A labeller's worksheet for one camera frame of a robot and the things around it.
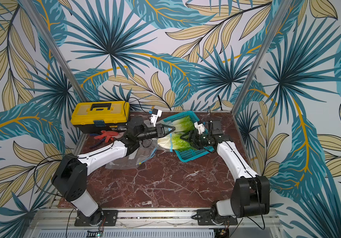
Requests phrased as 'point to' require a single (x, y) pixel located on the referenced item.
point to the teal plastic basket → (189, 154)
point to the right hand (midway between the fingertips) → (184, 139)
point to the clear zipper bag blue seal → (142, 153)
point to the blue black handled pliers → (97, 144)
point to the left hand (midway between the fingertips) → (175, 130)
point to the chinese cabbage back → (184, 125)
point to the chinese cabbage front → (173, 141)
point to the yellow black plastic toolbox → (94, 117)
